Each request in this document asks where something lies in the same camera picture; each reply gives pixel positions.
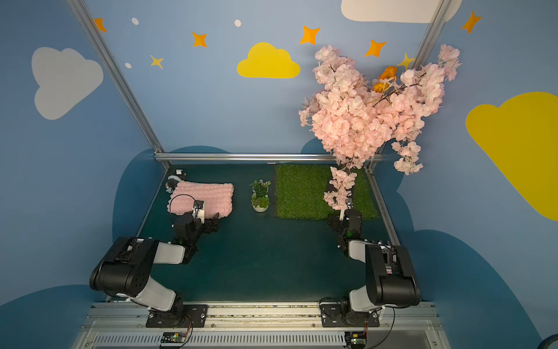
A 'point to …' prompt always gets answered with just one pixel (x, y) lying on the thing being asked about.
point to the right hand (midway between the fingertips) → (346, 211)
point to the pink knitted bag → (218, 198)
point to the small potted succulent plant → (260, 198)
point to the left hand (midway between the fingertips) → (206, 209)
